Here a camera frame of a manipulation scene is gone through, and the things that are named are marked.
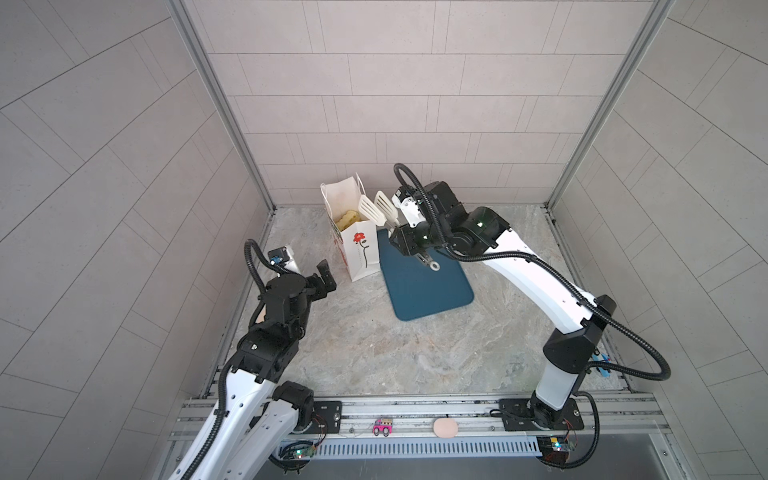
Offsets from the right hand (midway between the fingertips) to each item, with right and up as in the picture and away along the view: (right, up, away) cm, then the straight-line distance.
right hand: (394, 239), depth 70 cm
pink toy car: (-2, -43, -2) cm, 43 cm away
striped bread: (-16, +5, +26) cm, 31 cm away
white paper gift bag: (-11, +1, +12) cm, 16 cm away
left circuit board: (-21, -46, -6) cm, 51 cm away
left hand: (-18, -6, 0) cm, 19 cm away
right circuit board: (+37, -48, -2) cm, 61 cm away
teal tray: (+7, -17, +23) cm, 29 cm away
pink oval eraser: (+12, -44, -2) cm, 45 cm away
